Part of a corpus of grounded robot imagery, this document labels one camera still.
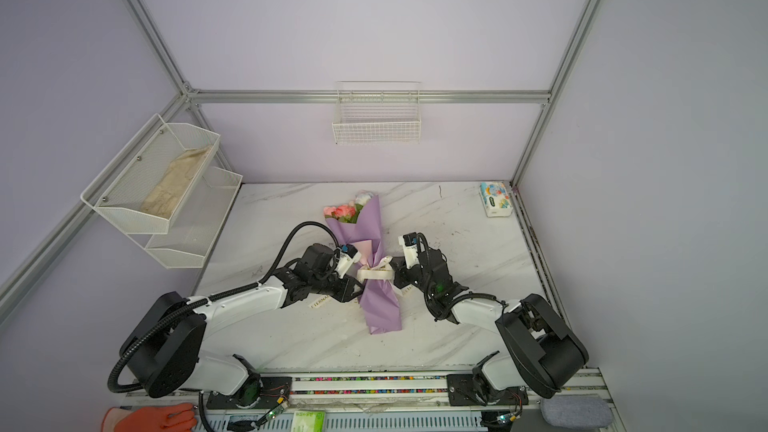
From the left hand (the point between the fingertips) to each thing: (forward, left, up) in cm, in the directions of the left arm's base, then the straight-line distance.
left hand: (360, 291), depth 84 cm
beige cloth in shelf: (+16, +51, +22) cm, 58 cm away
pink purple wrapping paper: (+20, 0, -1) cm, 20 cm away
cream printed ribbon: (+6, -6, +2) cm, 8 cm away
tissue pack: (+36, -47, 0) cm, 60 cm away
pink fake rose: (+30, +8, -1) cm, 31 cm away
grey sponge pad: (-28, -53, -3) cm, 60 cm away
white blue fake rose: (+36, +2, +1) cm, 36 cm away
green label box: (-30, +10, -4) cm, 32 cm away
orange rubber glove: (-29, +43, -7) cm, 53 cm away
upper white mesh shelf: (+16, +56, +23) cm, 63 cm away
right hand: (+8, -8, +4) cm, 12 cm away
